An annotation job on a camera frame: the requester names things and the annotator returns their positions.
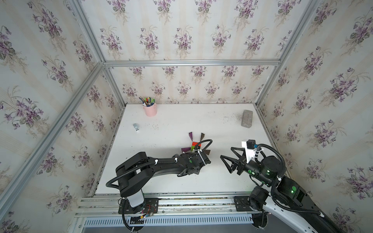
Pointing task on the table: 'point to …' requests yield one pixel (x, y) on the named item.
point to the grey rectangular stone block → (247, 119)
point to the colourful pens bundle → (147, 102)
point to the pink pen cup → (150, 111)
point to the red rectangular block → (194, 143)
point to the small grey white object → (135, 125)
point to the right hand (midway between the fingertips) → (229, 153)
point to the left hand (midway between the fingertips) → (195, 165)
